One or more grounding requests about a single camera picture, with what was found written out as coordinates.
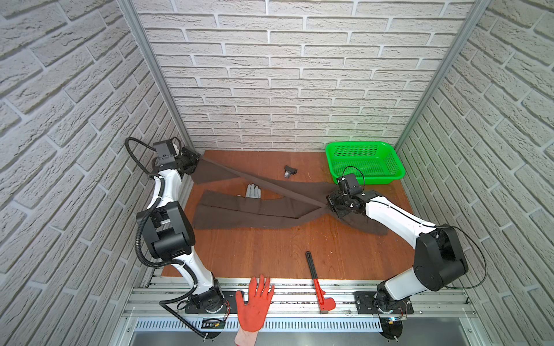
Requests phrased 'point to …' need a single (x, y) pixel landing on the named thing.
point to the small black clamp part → (289, 171)
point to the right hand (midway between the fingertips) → (328, 200)
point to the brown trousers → (216, 210)
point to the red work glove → (252, 316)
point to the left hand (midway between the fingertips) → (204, 146)
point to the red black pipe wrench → (325, 304)
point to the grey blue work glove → (252, 191)
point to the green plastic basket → (372, 162)
